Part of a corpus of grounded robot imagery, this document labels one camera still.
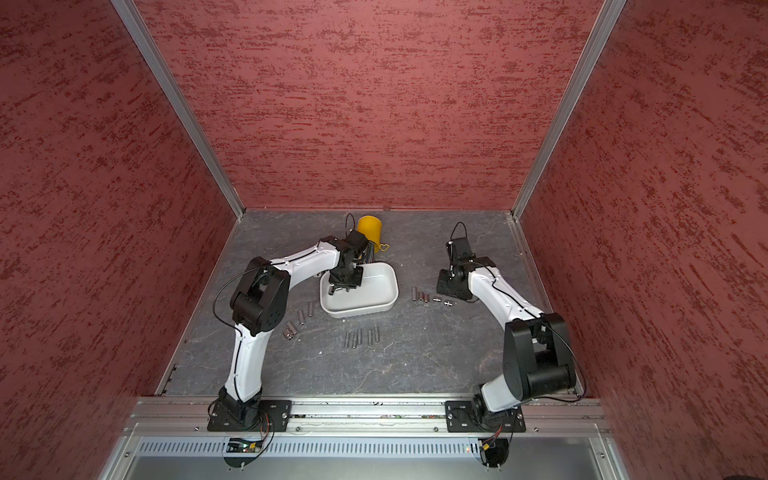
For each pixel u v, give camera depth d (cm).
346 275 85
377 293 96
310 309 92
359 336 87
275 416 75
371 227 106
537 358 44
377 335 87
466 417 74
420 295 97
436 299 95
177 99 86
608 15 71
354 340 87
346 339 87
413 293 97
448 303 94
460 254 71
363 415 76
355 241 82
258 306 55
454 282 66
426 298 95
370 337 87
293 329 88
